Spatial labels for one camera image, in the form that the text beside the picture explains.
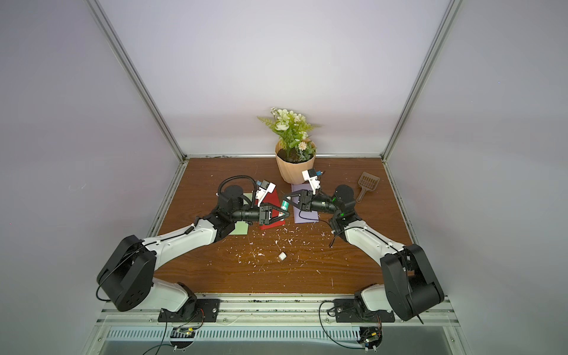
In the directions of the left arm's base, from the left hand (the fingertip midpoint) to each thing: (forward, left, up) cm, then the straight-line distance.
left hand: (287, 218), depth 71 cm
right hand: (+5, +1, +6) cm, 8 cm away
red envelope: (+5, +5, +4) cm, 8 cm away
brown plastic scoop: (+34, -40, -23) cm, 57 cm away
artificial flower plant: (+39, -1, +6) cm, 40 cm away
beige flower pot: (+40, -2, -12) cm, 41 cm away
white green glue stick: (+4, +1, +2) cm, 4 cm away
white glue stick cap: (-5, +3, -22) cm, 23 cm away
